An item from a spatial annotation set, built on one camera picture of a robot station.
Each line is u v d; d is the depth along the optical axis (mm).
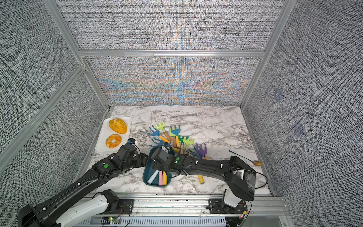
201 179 815
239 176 456
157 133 1033
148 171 842
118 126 1025
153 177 819
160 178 815
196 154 897
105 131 1031
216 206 732
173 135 1005
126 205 736
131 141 700
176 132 1031
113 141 977
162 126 1066
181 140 986
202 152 921
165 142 977
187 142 975
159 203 757
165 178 813
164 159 585
